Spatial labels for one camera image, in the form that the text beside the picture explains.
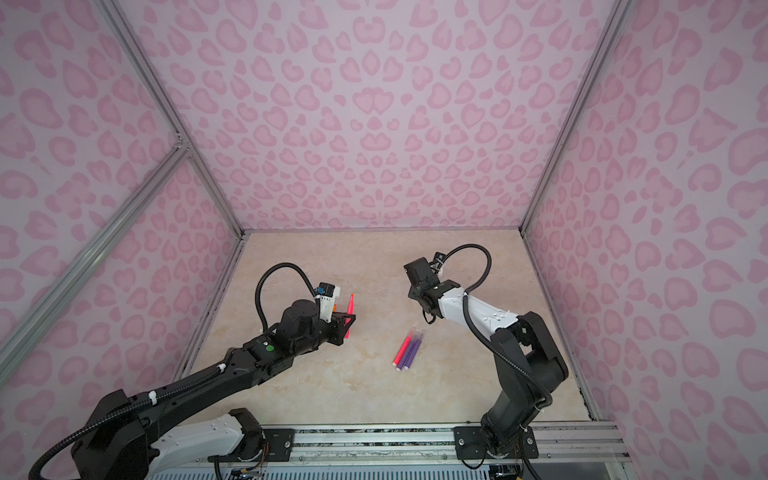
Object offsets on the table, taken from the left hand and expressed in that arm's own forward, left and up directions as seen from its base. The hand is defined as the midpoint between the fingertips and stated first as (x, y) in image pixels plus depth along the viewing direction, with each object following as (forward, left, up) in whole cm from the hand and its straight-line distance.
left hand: (355, 313), depth 79 cm
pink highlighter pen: (0, +1, +1) cm, 2 cm away
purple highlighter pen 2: (0, -17, -17) cm, 24 cm away
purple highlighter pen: (-5, -15, -16) cm, 23 cm away
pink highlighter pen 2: (-3, -13, -16) cm, 21 cm away
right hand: (+13, -19, -6) cm, 24 cm away
